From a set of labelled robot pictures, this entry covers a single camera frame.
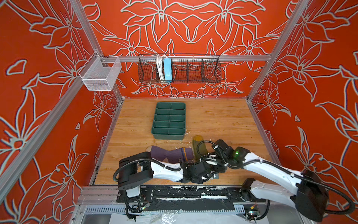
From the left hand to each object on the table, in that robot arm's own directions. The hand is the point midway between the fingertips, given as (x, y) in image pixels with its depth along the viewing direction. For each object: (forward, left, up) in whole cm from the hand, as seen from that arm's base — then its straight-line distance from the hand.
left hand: (204, 169), depth 80 cm
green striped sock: (+13, +2, -1) cm, 13 cm away
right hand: (+3, -3, +3) cm, 5 cm away
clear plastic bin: (+50, +72, +30) cm, 93 cm away
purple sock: (+8, +20, -2) cm, 22 cm away
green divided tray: (+31, +23, +5) cm, 39 cm away
